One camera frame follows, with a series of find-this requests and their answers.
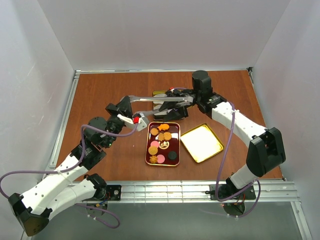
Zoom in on black round cookie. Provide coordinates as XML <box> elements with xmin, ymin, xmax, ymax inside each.
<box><xmin>168</xmin><ymin>151</ymin><xmax>178</xmax><ymax>161</ymax></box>

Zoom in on white paper cup back-left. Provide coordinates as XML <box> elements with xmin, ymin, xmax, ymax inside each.
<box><xmin>154</xmin><ymin>93</ymin><xmax>167</xmax><ymax>98</ymax></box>

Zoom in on white paper cup front-left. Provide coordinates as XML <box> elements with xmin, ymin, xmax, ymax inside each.
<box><xmin>153</xmin><ymin>104</ymin><xmax>167</xmax><ymax>117</ymax></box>

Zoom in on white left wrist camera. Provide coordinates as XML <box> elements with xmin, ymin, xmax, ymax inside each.
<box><xmin>117</xmin><ymin>112</ymin><xmax>150</xmax><ymax>132</ymax></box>

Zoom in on aluminium frame rail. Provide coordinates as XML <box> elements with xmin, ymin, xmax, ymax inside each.
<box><xmin>31</xmin><ymin>180</ymin><xmax>301</xmax><ymax>204</ymax></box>
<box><xmin>246</xmin><ymin>67</ymin><xmax>254</xmax><ymax>85</ymax></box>
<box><xmin>46</xmin><ymin>70</ymin><xmax>81</xmax><ymax>170</ymax></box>

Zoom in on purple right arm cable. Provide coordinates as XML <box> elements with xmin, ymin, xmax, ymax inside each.
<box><xmin>172</xmin><ymin>86</ymin><xmax>261</xmax><ymax>217</ymax></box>

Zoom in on metal serving tongs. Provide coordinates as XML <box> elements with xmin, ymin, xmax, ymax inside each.
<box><xmin>129</xmin><ymin>95</ymin><xmax>194</xmax><ymax>117</ymax></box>

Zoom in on dark red serving tray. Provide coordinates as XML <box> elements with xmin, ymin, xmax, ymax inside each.
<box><xmin>145</xmin><ymin>121</ymin><xmax>181</xmax><ymax>167</ymax></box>

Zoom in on orange swirl cookie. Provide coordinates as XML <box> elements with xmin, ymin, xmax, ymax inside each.
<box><xmin>149</xmin><ymin>155</ymin><xmax>158</xmax><ymax>164</ymax></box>

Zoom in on gold tin lid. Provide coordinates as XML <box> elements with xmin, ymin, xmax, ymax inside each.
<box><xmin>180</xmin><ymin>123</ymin><xmax>225</xmax><ymax>163</ymax></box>

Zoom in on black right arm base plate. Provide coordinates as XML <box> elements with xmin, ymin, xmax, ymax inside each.
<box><xmin>204</xmin><ymin>184</ymin><xmax>257</xmax><ymax>200</ymax></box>

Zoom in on aluminium left frame rail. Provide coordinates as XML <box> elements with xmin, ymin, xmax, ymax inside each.
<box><xmin>46</xmin><ymin>70</ymin><xmax>81</xmax><ymax>170</ymax></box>

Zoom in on orange shell-shaped cookie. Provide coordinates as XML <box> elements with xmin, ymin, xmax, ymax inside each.
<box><xmin>150</xmin><ymin>127</ymin><xmax>159</xmax><ymax>136</ymax></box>

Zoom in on aluminium right frame rail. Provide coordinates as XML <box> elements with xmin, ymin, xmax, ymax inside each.
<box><xmin>246</xmin><ymin>67</ymin><xmax>254</xmax><ymax>85</ymax></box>

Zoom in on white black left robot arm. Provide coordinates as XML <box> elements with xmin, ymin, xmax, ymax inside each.
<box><xmin>8</xmin><ymin>96</ymin><xmax>133</xmax><ymax>237</ymax></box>

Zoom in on gold square cookie tin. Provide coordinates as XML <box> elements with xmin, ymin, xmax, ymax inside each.
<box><xmin>152</xmin><ymin>90</ymin><xmax>183</xmax><ymax>121</ymax></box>

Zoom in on round waffle sandwich cookie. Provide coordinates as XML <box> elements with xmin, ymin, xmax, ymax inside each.
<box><xmin>163</xmin><ymin>132</ymin><xmax>172</xmax><ymax>141</ymax></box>

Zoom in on pink round cookie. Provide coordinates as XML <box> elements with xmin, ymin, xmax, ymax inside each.
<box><xmin>156</xmin><ymin>154</ymin><xmax>166</xmax><ymax>164</ymax></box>
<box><xmin>150</xmin><ymin>140</ymin><xmax>160</xmax><ymax>148</ymax></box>

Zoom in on orange flower cookie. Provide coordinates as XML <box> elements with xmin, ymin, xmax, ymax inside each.
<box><xmin>158</xmin><ymin>133</ymin><xmax>165</xmax><ymax>142</ymax></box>

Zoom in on pink round cookie lower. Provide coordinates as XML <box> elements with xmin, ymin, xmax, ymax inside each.
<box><xmin>156</xmin><ymin>154</ymin><xmax>166</xmax><ymax>164</ymax></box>

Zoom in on aluminium front frame rail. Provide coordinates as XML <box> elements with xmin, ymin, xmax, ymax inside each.
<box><xmin>31</xmin><ymin>180</ymin><xmax>301</xmax><ymax>204</ymax></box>

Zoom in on orange fish-shaped cookie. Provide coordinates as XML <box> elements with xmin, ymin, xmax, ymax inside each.
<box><xmin>157</xmin><ymin>123</ymin><xmax>170</xmax><ymax>131</ymax></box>

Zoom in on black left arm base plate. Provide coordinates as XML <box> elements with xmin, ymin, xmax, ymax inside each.
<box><xmin>101</xmin><ymin>184</ymin><xmax>122</xmax><ymax>201</ymax></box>

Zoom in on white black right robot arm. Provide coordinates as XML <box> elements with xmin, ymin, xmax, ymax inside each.
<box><xmin>160</xmin><ymin>70</ymin><xmax>286</xmax><ymax>202</ymax></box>

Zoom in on pink round cookie upper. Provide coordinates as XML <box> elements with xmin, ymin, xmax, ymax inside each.
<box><xmin>150</xmin><ymin>140</ymin><xmax>160</xmax><ymax>148</ymax></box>

